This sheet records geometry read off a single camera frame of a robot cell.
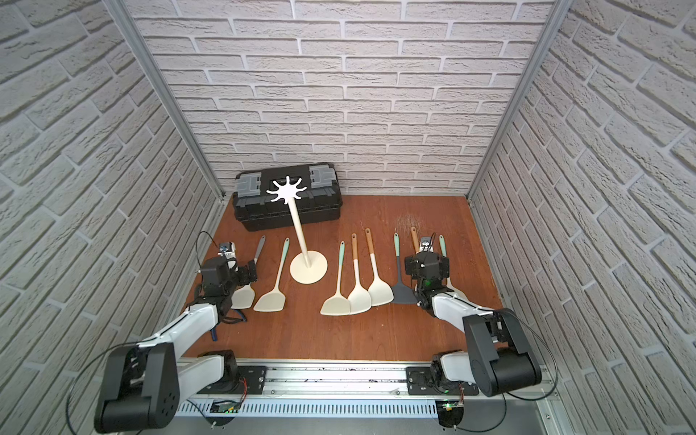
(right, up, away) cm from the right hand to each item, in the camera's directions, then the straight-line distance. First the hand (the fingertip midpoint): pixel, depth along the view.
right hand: (430, 256), depth 92 cm
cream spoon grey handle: (-63, -12, -5) cm, 64 cm away
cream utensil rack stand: (-44, -5, +5) cm, 44 cm away
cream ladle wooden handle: (-2, +4, +11) cm, 12 cm away
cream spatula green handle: (-32, -15, -6) cm, 36 cm away
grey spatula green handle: (-11, -12, -4) cm, 17 cm away
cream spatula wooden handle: (-25, -14, -2) cm, 28 cm away
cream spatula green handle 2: (-54, -15, -2) cm, 56 cm away
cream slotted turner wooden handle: (-18, -12, -2) cm, 22 cm away
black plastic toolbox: (-63, +16, +5) cm, 65 cm away
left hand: (-65, 0, -3) cm, 65 cm away
